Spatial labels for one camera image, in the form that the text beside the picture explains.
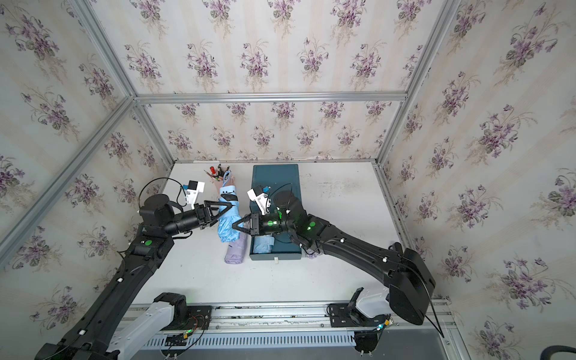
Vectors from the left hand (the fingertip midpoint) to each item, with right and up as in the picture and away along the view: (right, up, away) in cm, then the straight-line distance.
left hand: (230, 213), depth 66 cm
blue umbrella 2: (+8, -13, +13) cm, 20 cm away
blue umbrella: (-1, +6, +1) cm, 6 cm away
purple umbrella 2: (+27, -19, +18) cm, 37 cm away
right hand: (+2, -4, -2) cm, 5 cm away
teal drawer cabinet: (+10, +10, +18) cm, 23 cm away
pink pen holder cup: (-14, +12, +32) cm, 37 cm away
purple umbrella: (-3, -18, +20) cm, 27 cm away
